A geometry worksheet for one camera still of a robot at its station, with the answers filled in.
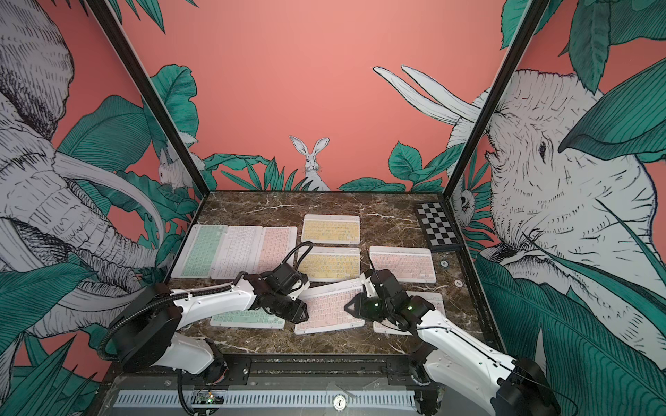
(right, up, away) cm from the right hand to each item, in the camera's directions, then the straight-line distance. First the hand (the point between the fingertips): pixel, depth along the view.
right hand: (345, 306), depth 77 cm
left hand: (-13, -5, +6) cm, 15 cm away
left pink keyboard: (-28, +16, +24) cm, 40 cm away
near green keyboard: (-32, -6, +7) cm, 33 cm away
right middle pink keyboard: (+26, +9, +20) cm, 34 cm away
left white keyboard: (-42, +13, +22) cm, 49 cm away
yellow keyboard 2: (-5, +9, +20) cm, 23 cm away
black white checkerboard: (+39, +23, +27) cm, 53 cm away
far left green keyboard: (-56, +12, +21) cm, 61 cm away
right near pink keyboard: (+12, -2, -9) cm, 15 cm away
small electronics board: (-38, -23, -7) cm, 45 cm away
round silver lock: (-2, -24, -7) cm, 25 cm away
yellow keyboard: (-5, +22, +30) cm, 38 cm away
